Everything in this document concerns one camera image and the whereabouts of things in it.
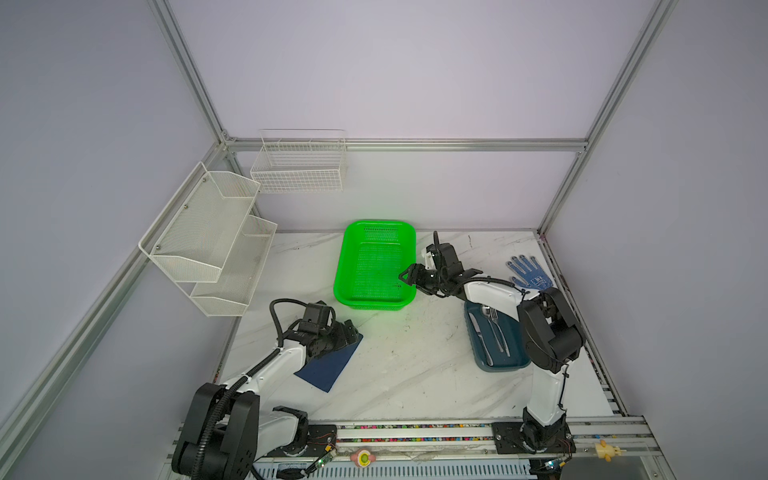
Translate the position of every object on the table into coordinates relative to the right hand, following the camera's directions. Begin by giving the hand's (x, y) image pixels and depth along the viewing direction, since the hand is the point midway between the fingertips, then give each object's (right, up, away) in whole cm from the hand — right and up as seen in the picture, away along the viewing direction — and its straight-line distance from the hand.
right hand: (402, 278), depth 93 cm
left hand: (-18, -18, -5) cm, 26 cm away
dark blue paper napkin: (-24, -26, -7) cm, 36 cm away
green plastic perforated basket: (-12, +7, +18) cm, 23 cm away
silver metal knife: (+24, -17, 0) cm, 29 cm away
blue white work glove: (+49, 0, +15) cm, 51 cm away
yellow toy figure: (+46, -38, -25) cm, 65 cm away
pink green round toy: (-10, -40, -25) cm, 48 cm away
